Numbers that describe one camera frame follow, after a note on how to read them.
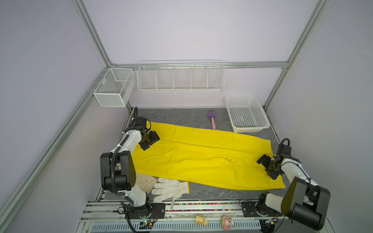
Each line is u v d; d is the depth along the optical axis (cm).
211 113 115
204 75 101
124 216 72
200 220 68
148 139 80
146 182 84
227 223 68
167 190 81
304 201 44
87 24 74
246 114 116
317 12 71
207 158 92
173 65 93
